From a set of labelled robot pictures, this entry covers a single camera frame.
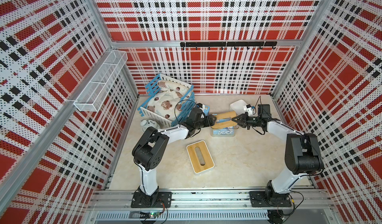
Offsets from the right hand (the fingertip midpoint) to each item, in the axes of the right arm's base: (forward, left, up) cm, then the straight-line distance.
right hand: (234, 118), depth 89 cm
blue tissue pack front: (-4, +5, -8) cm, 10 cm away
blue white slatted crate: (+17, +30, -2) cm, 34 cm away
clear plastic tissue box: (-3, -1, -5) cm, 6 cm away
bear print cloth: (+18, +46, -5) cm, 49 cm away
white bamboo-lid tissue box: (-20, +21, -13) cm, 32 cm away
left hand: (+2, +12, -3) cm, 13 cm away
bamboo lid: (+3, +8, -1) cm, 9 cm away
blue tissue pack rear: (+14, +17, -9) cm, 24 cm away
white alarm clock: (-1, +55, -2) cm, 55 cm away
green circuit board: (-47, +43, -11) cm, 65 cm away
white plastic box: (+20, -7, -12) cm, 24 cm away
